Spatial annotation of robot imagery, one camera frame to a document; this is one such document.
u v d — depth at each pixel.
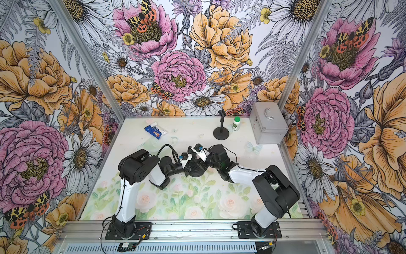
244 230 0.73
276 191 0.46
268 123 1.00
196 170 0.92
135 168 0.57
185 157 0.81
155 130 1.10
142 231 0.73
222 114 0.97
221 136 1.11
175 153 0.81
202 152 0.74
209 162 0.76
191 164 0.84
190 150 0.78
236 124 1.09
